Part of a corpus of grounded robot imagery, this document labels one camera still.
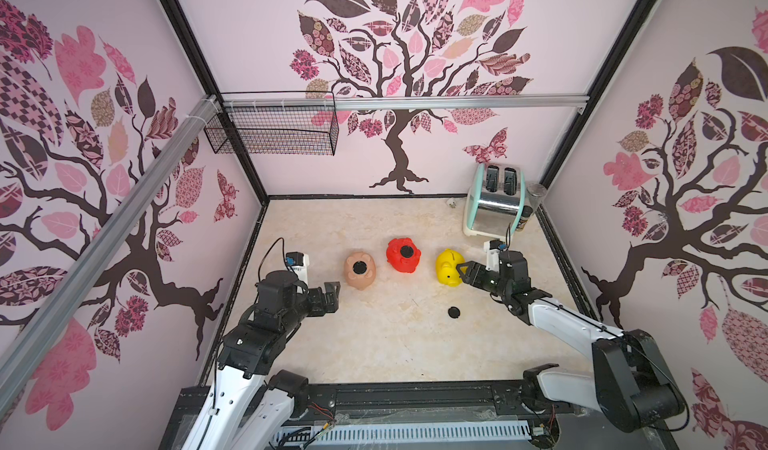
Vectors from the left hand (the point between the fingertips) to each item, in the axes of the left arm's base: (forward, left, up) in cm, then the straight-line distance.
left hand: (324, 293), depth 72 cm
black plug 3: (+3, -36, -20) cm, 41 cm away
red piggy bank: (+18, -17, -11) cm, 27 cm away
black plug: (+14, -7, -11) cm, 19 cm away
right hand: (+13, -39, -9) cm, 42 cm away
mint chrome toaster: (+33, -51, -2) cm, 60 cm away
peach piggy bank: (+11, -7, -14) cm, 19 cm away
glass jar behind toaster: (+41, -68, -6) cm, 80 cm away
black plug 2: (+20, -22, -11) cm, 32 cm away
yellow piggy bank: (+16, -34, -10) cm, 39 cm away
